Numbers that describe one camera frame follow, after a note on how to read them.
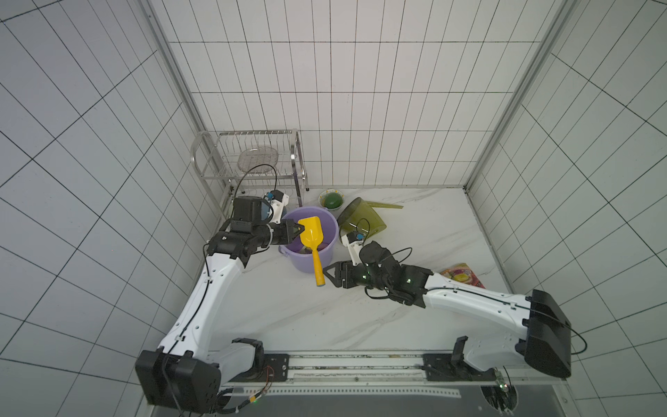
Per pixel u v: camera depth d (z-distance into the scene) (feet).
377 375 2.38
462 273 2.92
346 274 2.07
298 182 2.73
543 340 1.27
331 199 3.61
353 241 2.19
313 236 2.44
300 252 2.59
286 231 2.07
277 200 2.16
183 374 1.18
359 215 3.46
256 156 3.04
